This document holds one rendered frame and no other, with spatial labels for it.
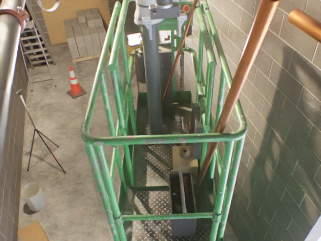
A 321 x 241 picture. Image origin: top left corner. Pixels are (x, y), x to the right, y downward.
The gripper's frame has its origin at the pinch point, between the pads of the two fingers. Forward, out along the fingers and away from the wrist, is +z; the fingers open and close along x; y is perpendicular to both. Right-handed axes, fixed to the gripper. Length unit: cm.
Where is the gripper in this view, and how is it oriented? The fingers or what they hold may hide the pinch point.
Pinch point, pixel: (165, 33)
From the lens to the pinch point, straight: 143.6
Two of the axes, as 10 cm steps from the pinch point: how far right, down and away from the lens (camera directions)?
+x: 9.8, -1.4, 1.2
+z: 0.3, 7.4, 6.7
